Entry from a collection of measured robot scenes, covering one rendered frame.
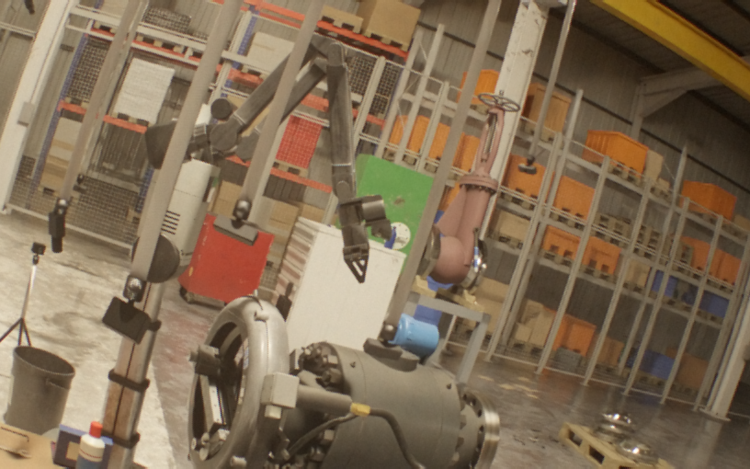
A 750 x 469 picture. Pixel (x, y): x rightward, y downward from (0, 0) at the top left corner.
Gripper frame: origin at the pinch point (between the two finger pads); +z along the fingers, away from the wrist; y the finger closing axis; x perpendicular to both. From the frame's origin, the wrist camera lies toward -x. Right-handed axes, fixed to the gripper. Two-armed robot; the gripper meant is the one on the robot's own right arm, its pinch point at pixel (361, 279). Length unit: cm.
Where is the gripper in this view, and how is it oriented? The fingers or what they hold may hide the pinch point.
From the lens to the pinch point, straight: 241.0
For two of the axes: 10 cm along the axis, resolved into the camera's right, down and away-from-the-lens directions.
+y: 0.2, -0.3, 10.0
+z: 2.0, 9.8, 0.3
